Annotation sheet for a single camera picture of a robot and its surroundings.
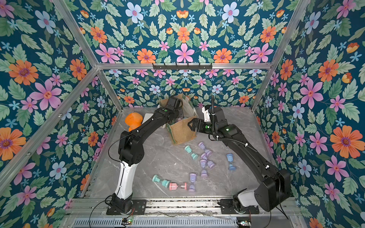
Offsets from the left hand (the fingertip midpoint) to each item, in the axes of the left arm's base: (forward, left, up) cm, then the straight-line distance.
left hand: (181, 109), depth 96 cm
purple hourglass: (-26, -15, -14) cm, 33 cm away
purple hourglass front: (-42, -4, -15) cm, 45 cm away
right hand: (-19, -9, +10) cm, 24 cm away
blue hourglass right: (-31, -29, -14) cm, 45 cm away
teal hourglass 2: (-44, +11, -14) cm, 47 cm away
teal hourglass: (-29, -6, -13) cm, 32 cm away
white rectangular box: (+6, +28, -12) cm, 31 cm away
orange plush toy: (+2, +36, -10) cm, 38 cm away
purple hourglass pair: (-33, -11, -14) cm, 38 cm away
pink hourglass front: (-46, +6, -14) cm, 48 cm away
